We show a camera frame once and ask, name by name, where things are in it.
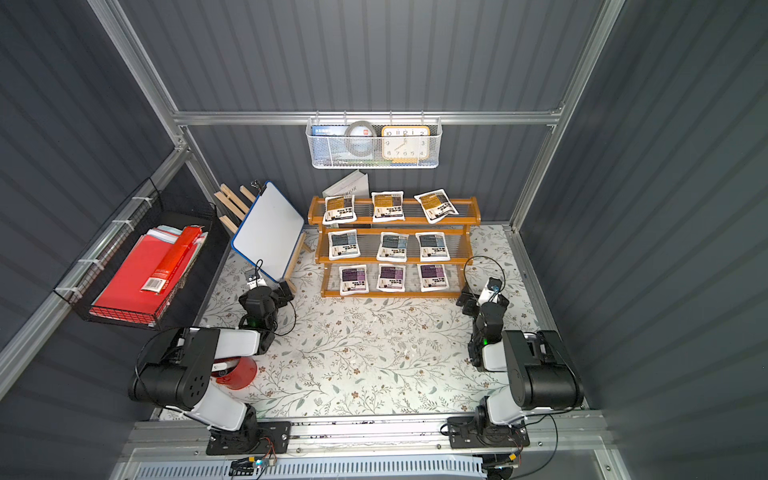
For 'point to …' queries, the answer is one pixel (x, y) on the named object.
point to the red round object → (243, 375)
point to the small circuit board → (246, 466)
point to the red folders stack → (150, 273)
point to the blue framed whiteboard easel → (268, 232)
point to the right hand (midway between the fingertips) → (482, 287)
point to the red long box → (158, 279)
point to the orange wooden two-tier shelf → (456, 229)
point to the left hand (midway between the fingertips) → (269, 284)
